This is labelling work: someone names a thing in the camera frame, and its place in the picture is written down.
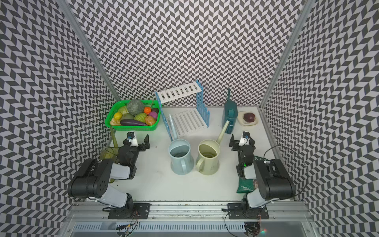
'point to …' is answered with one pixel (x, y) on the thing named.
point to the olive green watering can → (110, 152)
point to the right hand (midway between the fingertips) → (240, 137)
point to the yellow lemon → (118, 115)
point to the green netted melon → (135, 106)
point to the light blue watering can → (179, 151)
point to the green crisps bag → (246, 185)
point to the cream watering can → (208, 151)
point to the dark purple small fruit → (155, 109)
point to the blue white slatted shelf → (170, 94)
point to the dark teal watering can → (230, 113)
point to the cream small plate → (240, 117)
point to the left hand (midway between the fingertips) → (140, 135)
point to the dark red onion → (249, 117)
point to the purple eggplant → (132, 122)
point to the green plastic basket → (112, 108)
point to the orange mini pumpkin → (147, 110)
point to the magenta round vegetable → (154, 114)
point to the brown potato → (150, 120)
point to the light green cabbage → (140, 117)
